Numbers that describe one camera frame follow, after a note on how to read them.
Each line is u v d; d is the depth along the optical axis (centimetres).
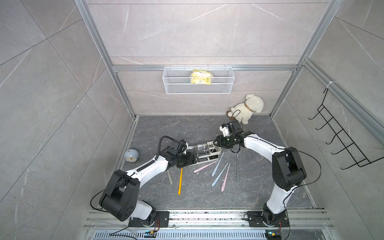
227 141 81
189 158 76
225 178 88
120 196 43
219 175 88
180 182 86
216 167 91
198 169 90
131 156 89
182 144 70
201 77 88
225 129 86
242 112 108
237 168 91
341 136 68
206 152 96
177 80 100
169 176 88
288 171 48
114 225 72
